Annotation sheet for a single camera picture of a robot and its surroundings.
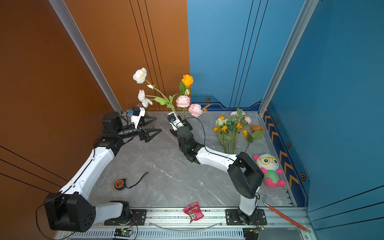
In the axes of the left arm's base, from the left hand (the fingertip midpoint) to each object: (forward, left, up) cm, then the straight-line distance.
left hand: (158, 123), depth 71 cm
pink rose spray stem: (+28, -47, -25) cm, 60 cm away
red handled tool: (-33, -63, -31) cm, 77 cm away
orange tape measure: (-19, +23, -29) cm, 41 cm away
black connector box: (-40, -45, -32) cm, 68 cm away
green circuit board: (-40, +19, -35) cm, 57 cm away
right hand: (+9, -9, -3) cm, 13 cm away
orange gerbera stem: (+15, -60, -28) cm, 68 cm away
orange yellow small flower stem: (+12, -41, -29) cm, 52 cm away
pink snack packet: (-32, -18, -30) cm, 47 cm away
